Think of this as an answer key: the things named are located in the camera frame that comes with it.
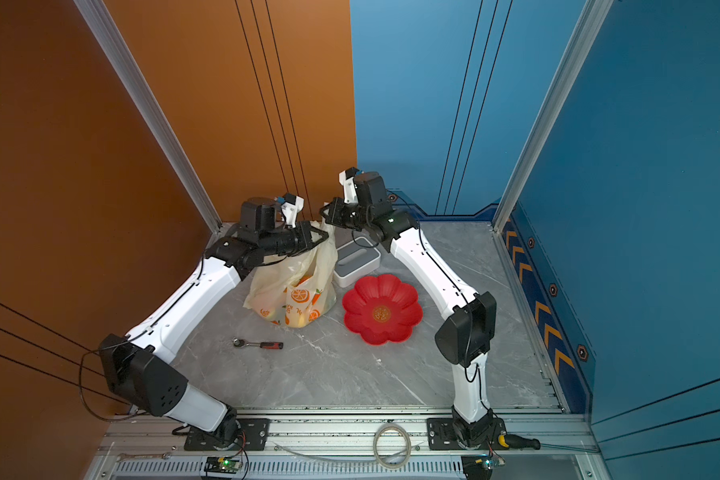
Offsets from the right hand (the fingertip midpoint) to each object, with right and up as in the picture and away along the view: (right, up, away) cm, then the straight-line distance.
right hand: (317, 211), depth 76 cm
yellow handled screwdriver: (+49, -56, -5) cm, 75 cm away
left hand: (+3, -5, -1) cm, 6 cm away
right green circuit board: (+40, -62, -5) cm, 74 cm away
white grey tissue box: (+8, -14, +28) cm, 33 cm away
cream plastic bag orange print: (-6, -21, +4) cm, 22 cm away
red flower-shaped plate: (+17, -29, +20) cm, 39 cm away
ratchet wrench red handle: (-25, -37, +11) cm, 46 cm away
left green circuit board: (-22, -62, -5) cm, 66 cm away
